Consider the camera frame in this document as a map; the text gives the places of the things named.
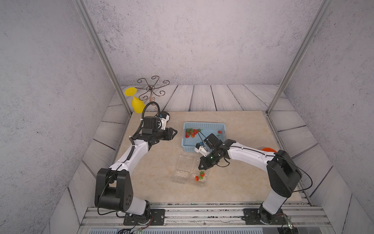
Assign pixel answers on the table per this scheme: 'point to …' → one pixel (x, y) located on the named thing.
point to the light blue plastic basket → (188, 144)
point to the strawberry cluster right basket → (219, 132)
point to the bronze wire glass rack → (152, 86)
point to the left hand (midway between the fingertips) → (176, 131)
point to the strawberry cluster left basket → (192, 131)
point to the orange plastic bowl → (269, 149)
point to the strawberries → (200, 177)
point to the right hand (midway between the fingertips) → (200, 168)
